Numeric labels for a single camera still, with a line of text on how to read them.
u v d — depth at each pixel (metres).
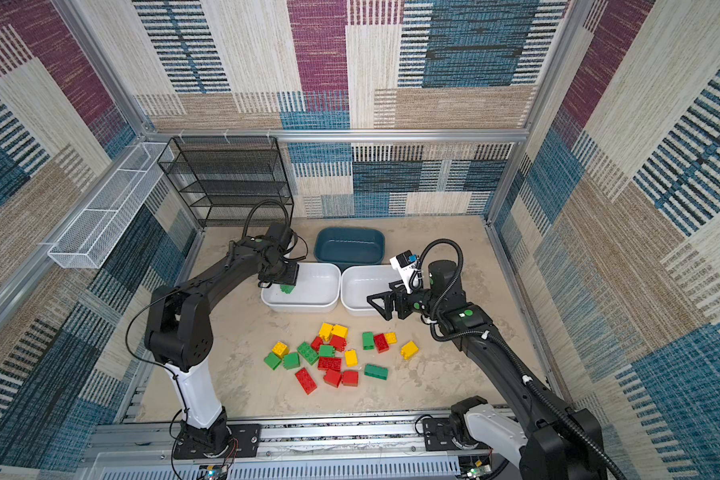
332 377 0.81
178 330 0.50
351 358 0.85
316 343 0.87
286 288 0.98
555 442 0.39
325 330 0.89
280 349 0.85
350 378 0.85
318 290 1.00
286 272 0.83
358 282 1.02
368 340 0.88
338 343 0.87
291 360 0.87
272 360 0.86
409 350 0.86
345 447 0.73
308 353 0.85
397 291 0.67
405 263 0.67
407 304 0.67
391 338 0.89
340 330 0.89
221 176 1.08
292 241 0.81
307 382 0.81
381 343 0.88
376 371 0.83
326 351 0.86
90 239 0.71
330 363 0.85
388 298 0.66
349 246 1.13
